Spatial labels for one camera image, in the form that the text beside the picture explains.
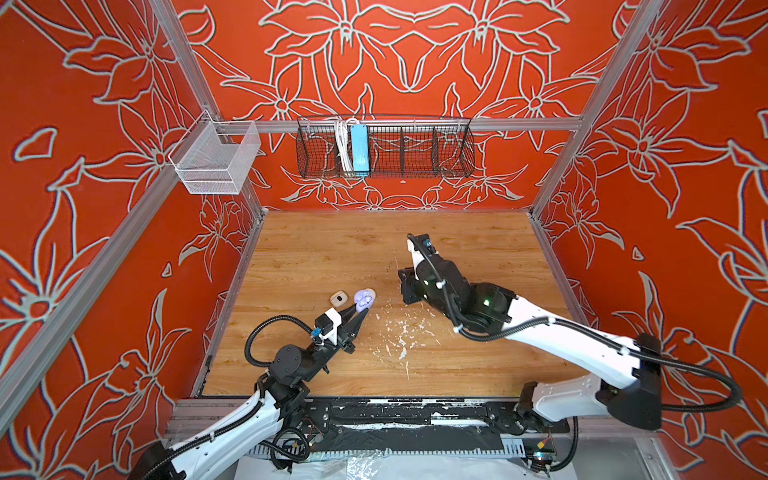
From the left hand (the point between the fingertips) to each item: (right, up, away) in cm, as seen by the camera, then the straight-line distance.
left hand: (361, 306), depth 68 cm
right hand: (+8, +8, +2) cm, 11 cm away
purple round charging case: (+1, +2, 0) cm, 2 cm away
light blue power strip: (-2, +44, +22) cm, 49 cm away
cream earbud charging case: (-9, -3, +23) cm, 25 cm away
